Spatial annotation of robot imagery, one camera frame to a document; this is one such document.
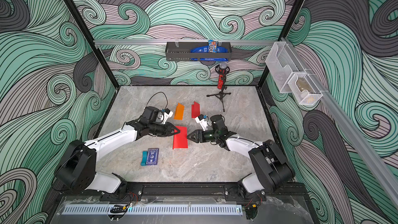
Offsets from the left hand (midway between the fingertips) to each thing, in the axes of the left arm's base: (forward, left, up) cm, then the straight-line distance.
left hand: (178, 130), depth 81 cm
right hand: (-2, -6, -4) cm, 8 cm away
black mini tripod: (+32, -27, -7) cm, 42 cm away
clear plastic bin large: (+40, -63, +16) cm, 77 cm away
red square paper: (+23, -9, -13) cm, 27 cm away
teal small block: (-11, +19, -12) cm, 25 cm away
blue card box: (-10, +15, -11) cm, 21 cm away
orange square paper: (+21, +2, -12) cm, 25 cm away
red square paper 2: (-4, -1, -3) cm, 5 cm away
